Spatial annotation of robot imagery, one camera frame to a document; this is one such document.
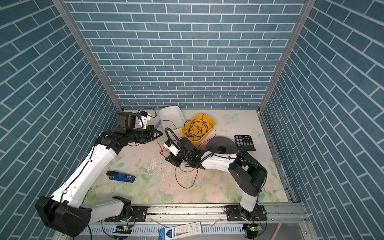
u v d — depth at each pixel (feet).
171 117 3.81
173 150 2.43
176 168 2.92
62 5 2.27
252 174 1.62
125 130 1.81
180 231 2.23
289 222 2.48
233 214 2.42
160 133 2.40
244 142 3.25
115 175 2.69
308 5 2.31
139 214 2.38
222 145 3.10
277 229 2.27
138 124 2.15
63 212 1.19
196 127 3.47
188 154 2.18
